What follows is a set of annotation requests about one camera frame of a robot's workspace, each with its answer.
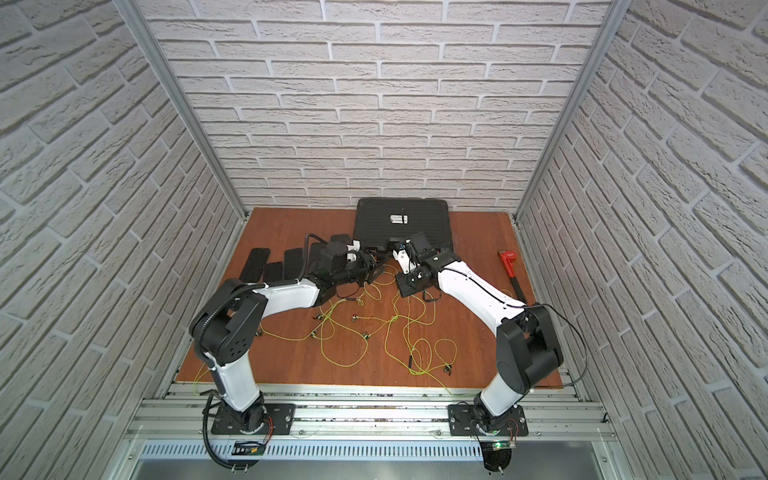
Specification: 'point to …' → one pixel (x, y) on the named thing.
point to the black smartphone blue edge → (338, 238)
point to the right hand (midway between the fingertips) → (407, 284)
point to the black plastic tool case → (381, 219)
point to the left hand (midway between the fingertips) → (394, 258)
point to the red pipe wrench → (508, 257)
